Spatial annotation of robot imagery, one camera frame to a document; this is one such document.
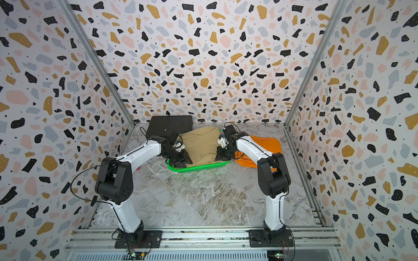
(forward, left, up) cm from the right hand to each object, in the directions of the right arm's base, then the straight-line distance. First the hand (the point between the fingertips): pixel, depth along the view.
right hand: (218, 158), depth 93 cm
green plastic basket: (-6, +11, 0) cm, 12 cm away
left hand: (-4, +15, +1) cm, 15 cm away
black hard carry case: (+32, +42, -6) cm, 53 cm away
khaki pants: (+9, +10, +1) cm, 14 cm away
